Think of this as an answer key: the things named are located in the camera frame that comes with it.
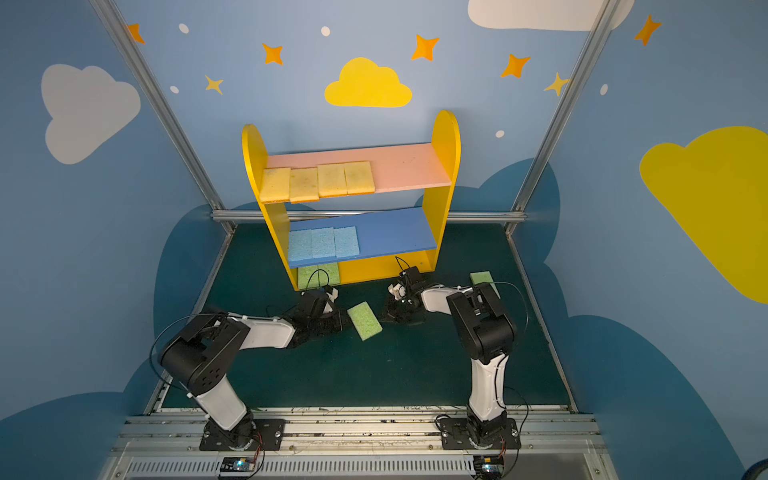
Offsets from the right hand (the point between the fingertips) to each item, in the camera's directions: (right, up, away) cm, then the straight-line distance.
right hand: (379, 316), depth 95 cm
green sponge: (-27, +13, +9) cm, 31 cm away
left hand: (-9, 0, 0) cm, 9 cm away
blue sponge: (-26, +23, 0) cm, 34 cm away
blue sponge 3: (-11, +24, +2) cm, 27 cm away
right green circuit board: (+27, -32, -23) cm, 48 cm away
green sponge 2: (-5, -1, -2) cm, 5 cm away
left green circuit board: (-34, -31, -24) cm, 52 cm away
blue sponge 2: (-18, +24, +1) cm, 30 cm away
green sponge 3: (+36, +12, +10) cm, 39 cm away
